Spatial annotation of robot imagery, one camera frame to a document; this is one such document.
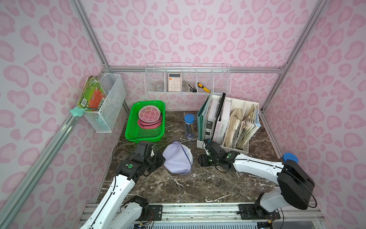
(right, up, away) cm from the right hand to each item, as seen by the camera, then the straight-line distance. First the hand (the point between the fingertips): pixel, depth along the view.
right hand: (200, 159), depth 85 cm
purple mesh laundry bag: (-12, +3, -12) cm, 17 cm away
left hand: (-19, +4, -10) cm, 22 cm away
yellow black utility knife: (+4, +45, +12) cm, 47 cm away
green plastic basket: (-47, +13, +20) cm, 53 cm away
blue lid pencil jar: (-7, +23, +3) cm, 24 cm away
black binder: (+10, +28, -3) cm, 29 cm away
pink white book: (+12, +16, +3) cm, 20 cm away
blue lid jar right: (+44, +5, -14) cm, 47 cm away
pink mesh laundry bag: (-37, +26, +26) cm, 52 cm away
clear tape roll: (-26, +45, +10) cm, 53 cm away
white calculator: (-17, +50, +9) cm, 53 cm away
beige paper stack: (+19, +14, +2) cm, 23 cm away
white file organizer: (+26, +22, -7) cm, 35 cm away
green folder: (0, +24, -9) cm, 26 cm away
